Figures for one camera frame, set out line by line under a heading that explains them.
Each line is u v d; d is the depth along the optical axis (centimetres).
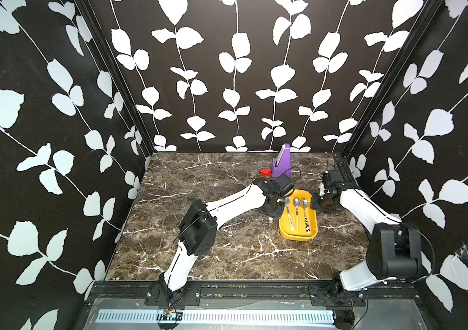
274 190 61
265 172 107
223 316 70
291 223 91
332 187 65
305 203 97
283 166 103
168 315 70
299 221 93
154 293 74
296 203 98
